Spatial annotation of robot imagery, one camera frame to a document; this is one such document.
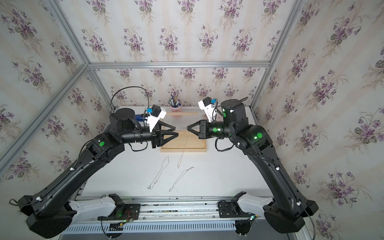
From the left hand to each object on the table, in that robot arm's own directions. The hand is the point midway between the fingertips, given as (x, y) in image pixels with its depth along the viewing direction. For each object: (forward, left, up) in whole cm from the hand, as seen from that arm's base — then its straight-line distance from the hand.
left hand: (177, 133), depth 57 cm
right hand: (+1, -5, +2) cm, 6 cm away
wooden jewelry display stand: (+20, -8, -41) cm, 46 cm away
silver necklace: (+5, +11, -40) cm, 42 cm away
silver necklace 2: (-1, -1, -39) cm, 39 cm away
